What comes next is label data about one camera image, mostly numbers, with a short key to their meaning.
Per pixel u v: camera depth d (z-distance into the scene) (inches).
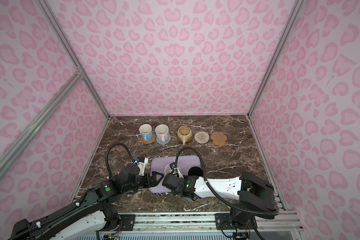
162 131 40.9
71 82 33.3
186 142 37.7
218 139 42.0
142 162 27.6
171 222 29.4
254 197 16.5
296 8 27.3
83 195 19.9
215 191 18.5
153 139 41.5
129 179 22.5
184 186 23.4
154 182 26.1
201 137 42.0
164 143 40.4
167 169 33.0
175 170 27.7
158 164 37.5
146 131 38.7
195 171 31.4
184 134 40.4
